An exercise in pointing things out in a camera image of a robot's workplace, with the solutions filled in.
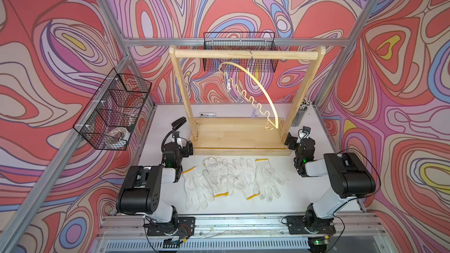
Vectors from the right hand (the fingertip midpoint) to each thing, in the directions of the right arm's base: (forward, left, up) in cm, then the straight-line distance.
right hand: (297, 137), depth 95 cm
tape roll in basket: (-11, +83, +23) cm, 87 cm away
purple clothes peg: (-4, +27, +25) cm, 37 cm away
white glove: (-26, +54, -4) cm, 60 cm away
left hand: (-1, +63, +2) cm, 63 cm away
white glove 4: (-20, +20, -6) cm, 29 cm away
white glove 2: (-18, +45, -4) cm, 48 cm away
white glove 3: (-19, +32, -4) cm, 38 cm away
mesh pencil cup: (+13, -4, +10) cm, 17 cm away
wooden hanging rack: (+6, +27, -7) cm, 29 cm away
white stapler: (+22, +52, -2) cm, 56 cm away
